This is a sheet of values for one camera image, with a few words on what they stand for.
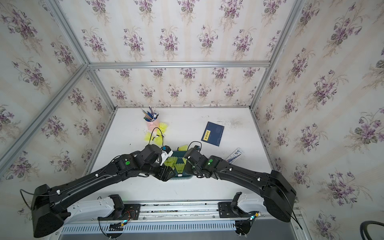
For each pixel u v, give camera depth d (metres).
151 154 0.56
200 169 0.60
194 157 0.60
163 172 0.63
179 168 0.84
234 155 0.93
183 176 0.84
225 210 0.73
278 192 0.41
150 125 0.99
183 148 0.93
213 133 1.04
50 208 0.38
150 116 1.01
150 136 0.99
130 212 0.72
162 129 1.01
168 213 0.73
